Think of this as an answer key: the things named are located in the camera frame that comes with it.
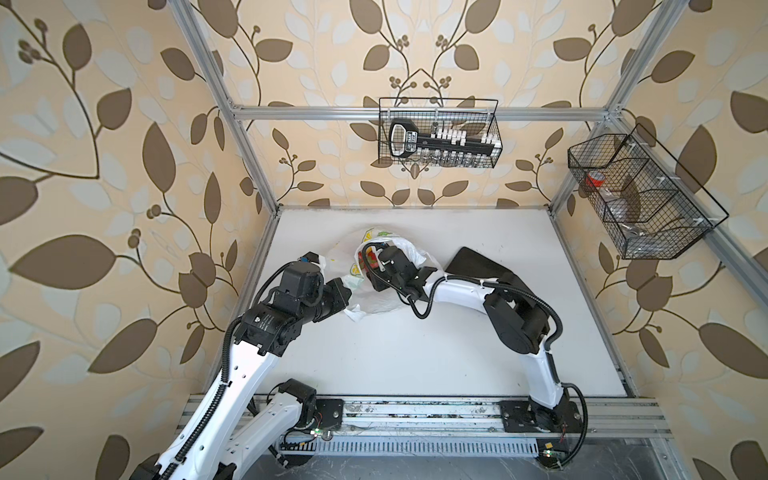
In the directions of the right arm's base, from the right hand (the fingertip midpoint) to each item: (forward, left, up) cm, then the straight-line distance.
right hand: (374, 272), depth 93 cm
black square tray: (+7, -33, -6) cm, 34 cm away
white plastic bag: (0, +8, +9) cm, 12 cm away
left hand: (-16, +3, +17) cm, 24 cm away
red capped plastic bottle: (+16, -67, +23) cm, 72 cm away
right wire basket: (-2, -70, +28) cm, 76 cm away
